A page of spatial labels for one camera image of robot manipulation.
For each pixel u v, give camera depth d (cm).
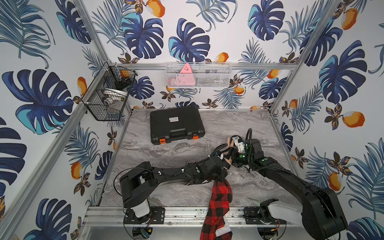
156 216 76
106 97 84
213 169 62
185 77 90
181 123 103
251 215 74
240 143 80
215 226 68
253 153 66
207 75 103
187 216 76
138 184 47
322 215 40
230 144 85
